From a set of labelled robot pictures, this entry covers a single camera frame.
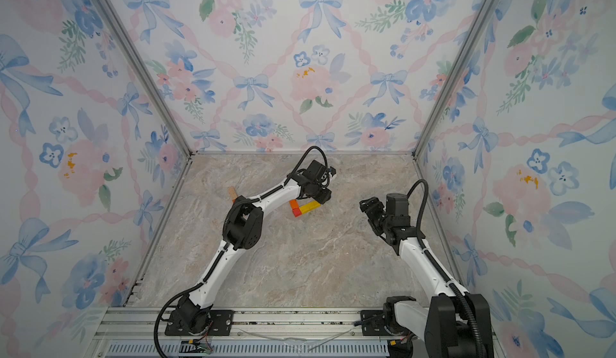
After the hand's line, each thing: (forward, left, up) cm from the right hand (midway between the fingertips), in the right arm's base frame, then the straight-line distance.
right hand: (365, 206), depth 86 cm
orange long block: (+7, +27, -8) cm, 29 cm away
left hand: (+14, +12, -10) cm, 21 cm away
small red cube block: (+4, +26, -11) cm, 28 cm away
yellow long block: (+7, +21, -11) cm, 25 cm away
